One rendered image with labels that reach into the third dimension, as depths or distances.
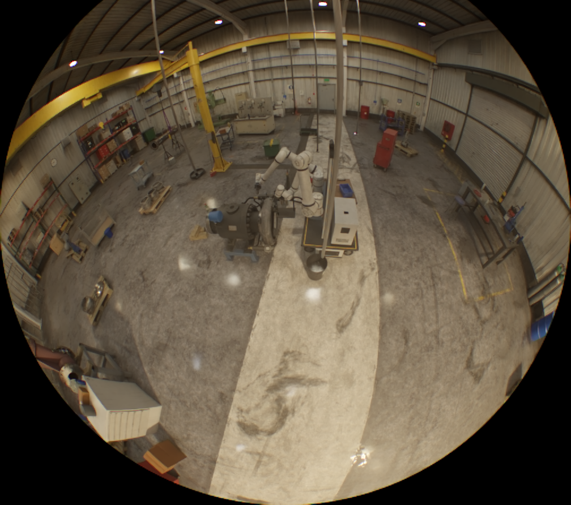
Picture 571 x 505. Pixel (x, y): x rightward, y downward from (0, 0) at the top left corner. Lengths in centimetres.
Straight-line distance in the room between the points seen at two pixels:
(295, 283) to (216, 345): 158
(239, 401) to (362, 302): 233
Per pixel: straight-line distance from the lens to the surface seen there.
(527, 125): 866
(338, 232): 252
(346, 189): 358
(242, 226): 254
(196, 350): 302
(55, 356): 386
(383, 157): 547
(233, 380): 280
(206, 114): 547
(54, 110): 1197
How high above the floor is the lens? 258
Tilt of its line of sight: 47 degrees down
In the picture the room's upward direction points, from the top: 7 degrees counter-clockwise
